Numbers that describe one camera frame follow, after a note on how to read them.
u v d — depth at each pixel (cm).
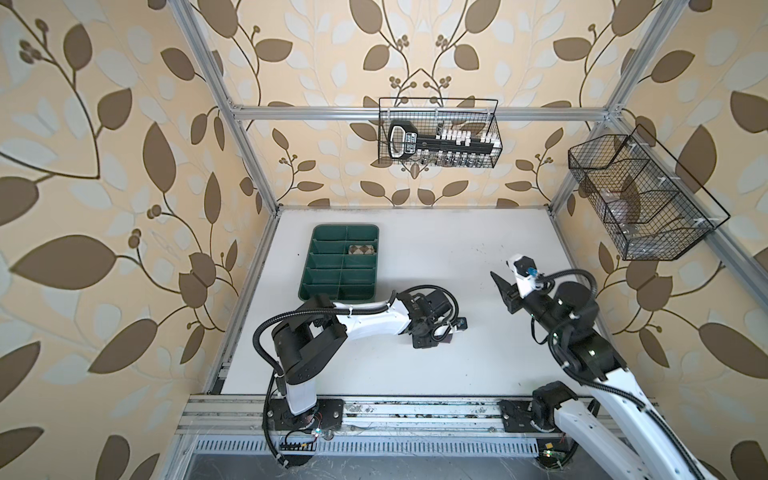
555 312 54
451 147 83
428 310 68
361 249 102
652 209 72
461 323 75
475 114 91
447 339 74
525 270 58
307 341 46
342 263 97
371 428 74
